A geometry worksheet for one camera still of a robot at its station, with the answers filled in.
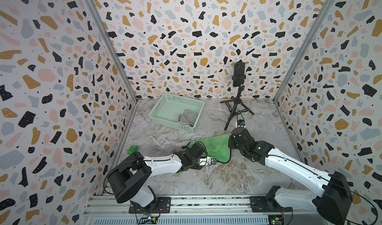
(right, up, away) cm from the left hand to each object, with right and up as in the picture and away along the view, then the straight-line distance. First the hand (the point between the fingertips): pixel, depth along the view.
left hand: (202, 154), depth 88 cm
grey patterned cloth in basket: (-10, +22, +21) cm, 32 cm away
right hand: (+16, +11, -6) cm, 20 cm away
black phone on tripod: (+23, +49, +3) cm, 54 cm away
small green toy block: (-43, +3, +2) cm, 43 cm away
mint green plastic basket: (-26, +29, +28) cm, 48 cm away
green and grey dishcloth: (+9, +4, +1) cm, 10 cm away
